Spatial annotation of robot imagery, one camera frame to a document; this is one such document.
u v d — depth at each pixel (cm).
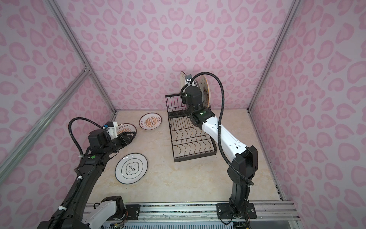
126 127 109
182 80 84
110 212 61
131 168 88
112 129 70
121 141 68
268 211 75
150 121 113
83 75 87
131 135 78
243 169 45
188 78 62
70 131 57
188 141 99
